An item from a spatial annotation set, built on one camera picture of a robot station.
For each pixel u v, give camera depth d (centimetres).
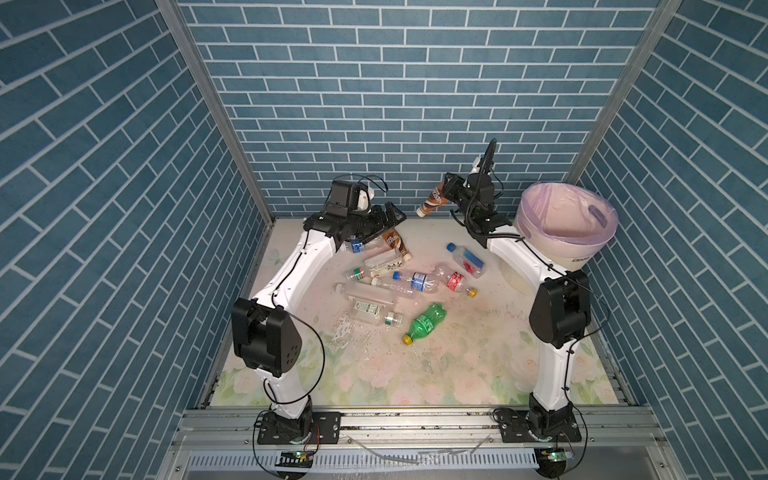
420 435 74
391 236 108
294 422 63
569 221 97
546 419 64
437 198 89
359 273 99
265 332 46
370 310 89
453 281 96
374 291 98
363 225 70
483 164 76
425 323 87
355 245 107
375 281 99
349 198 64
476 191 67
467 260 107
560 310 52
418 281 96
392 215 72
